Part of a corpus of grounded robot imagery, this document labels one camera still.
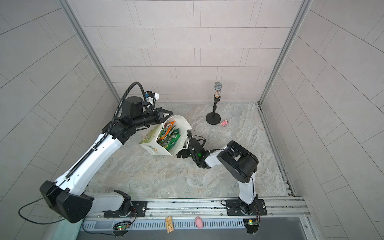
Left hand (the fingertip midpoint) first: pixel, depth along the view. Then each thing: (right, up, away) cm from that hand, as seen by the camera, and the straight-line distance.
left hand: (176, 112), depth 67 cm
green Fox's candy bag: (-6, -17, +16) cm, 24 cm away
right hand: (-1, -22, +24) cm, 33 cm away
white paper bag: (-15, -17, +9) cm, 24 cm away
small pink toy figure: (+28, -7, +35) cm, 45 cm away
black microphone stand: (+21, -4, +39) cm, 44 cm away
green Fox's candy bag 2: (-5, -11, +20) cm, 23 cm away
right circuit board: (+35, -52, +1) cm, 63 cm away
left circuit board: (-23, -51, -3) cm, 56 cm away
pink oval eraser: (+11, -50, 0) cm, 51 cm away
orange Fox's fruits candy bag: (-7, -8, +19) cm, 22 cm away
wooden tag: (-2, -51, -2) cm, 51 cm away
